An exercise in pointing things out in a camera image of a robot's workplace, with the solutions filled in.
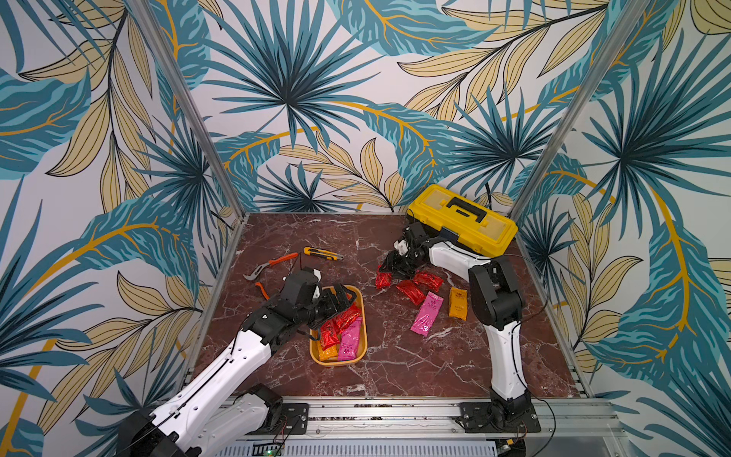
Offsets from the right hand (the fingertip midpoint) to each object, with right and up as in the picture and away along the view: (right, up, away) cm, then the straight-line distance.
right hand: (385, 270), depth 100 cm
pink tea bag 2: (-11, -19, -16) cm, 27 cm away
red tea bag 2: (+15, -3, -2) cm, 15 cm away
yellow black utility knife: (-23, +6, +6) cm, 24 cm away
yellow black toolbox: (+30, +16, -5) cm, 35 cm away
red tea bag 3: (+9, -6, -5) cm, 12 cm away
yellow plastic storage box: (-22, -20, -17) cm, 34 cm away
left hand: (-12, -7, -25) cm, 28 cm away
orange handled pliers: (-45, 0, +1) cm, 45 cm away
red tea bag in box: (-17, -17, -18) cm, 30 cm away
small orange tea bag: (-17, -22, -19) cm, 34 cm away
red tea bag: (-1, -3, -2) cm, 4 cm away
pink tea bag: (+13, -13, -10) cm, 21 cm away
